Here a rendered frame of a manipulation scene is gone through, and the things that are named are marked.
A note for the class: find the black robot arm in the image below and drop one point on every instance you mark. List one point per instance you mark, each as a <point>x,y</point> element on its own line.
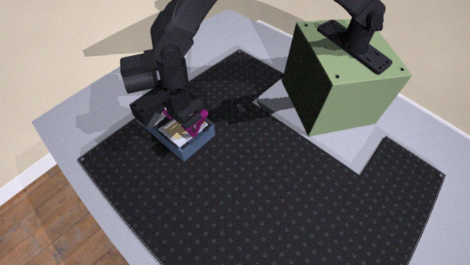
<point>172,36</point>

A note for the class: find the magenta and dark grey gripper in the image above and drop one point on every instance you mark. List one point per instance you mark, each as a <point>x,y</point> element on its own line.
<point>184,118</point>

